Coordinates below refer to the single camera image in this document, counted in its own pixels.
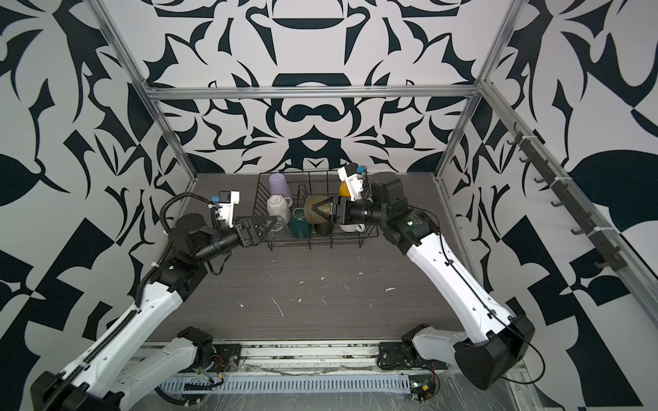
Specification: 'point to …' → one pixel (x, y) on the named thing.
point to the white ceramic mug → (278, 205)
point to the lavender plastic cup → (278, 185)
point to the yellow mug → (344, 190)
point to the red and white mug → (352, 228)
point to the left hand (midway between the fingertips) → (268, 214)
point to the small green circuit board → (421, 387)
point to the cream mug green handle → (300, 228)
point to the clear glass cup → (278, 224)
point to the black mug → (324, 229)
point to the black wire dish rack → (302, 203)
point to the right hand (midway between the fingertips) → (320, 206)
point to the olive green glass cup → (312, 217)
